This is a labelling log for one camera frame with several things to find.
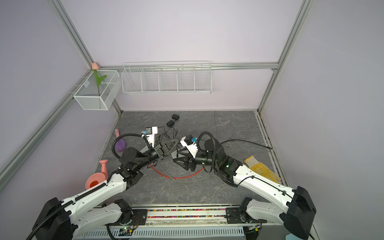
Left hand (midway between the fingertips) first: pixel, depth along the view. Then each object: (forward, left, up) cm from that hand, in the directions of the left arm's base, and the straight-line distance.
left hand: (179, 144), depth 63 cm
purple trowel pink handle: (+22, +43, -31) cm, 57 cm away
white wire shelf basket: (+54, +7, -2) cm, 54 cm away
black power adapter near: (+38, +11, -32) cm, 51 cm away
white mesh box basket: (+42, +49, -2) cm, 64 cm away
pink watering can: (-4, +44, -22) cm, 49 cm away
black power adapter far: (+44, +7, -31) cm, 55 cm away
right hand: (-3, +2, -6) cm, 7 cm away
